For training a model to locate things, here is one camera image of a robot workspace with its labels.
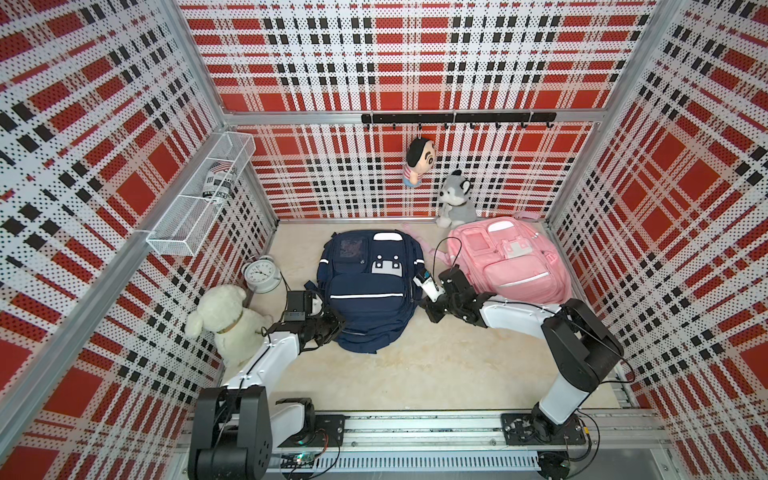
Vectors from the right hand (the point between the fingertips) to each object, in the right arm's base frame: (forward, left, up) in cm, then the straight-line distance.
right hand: (427, 300), depth 92 cm
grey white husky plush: (+36, -12, +5) cm, 39 cm away
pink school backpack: (+18, -28, -2) cm, 34 cm away
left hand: (-7, +23, +1) cm, 24 cm away
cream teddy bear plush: (-12, +52, +7) cm, 54 cm away
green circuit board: (-40, +32, -4) cm, 52 cm away
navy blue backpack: (+9, +19, -1) cm, 21 cm away
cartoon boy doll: (+33, +2, +28) cm, 44 cm away
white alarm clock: (+11, +56, -2) cm, 57 cm away
